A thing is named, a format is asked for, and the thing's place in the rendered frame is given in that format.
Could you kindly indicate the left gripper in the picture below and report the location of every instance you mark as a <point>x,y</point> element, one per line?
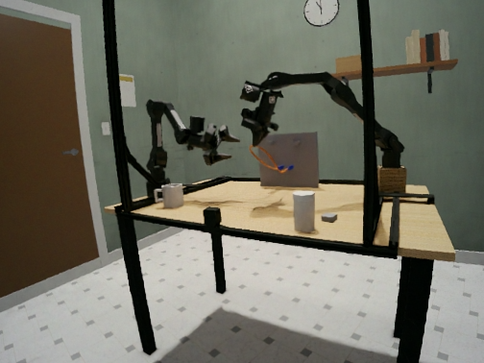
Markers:
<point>210,156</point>

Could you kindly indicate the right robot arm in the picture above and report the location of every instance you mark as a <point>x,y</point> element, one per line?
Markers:
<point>340,94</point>

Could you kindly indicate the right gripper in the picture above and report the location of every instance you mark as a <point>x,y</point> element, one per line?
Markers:
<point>263,116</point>

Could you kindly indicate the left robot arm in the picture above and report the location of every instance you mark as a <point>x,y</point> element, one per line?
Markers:
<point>158,157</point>

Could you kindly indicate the grey cup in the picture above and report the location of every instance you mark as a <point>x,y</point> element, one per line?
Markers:
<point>172,197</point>

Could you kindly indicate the grey cylinder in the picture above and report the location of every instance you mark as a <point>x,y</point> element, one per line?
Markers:
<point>304,210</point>

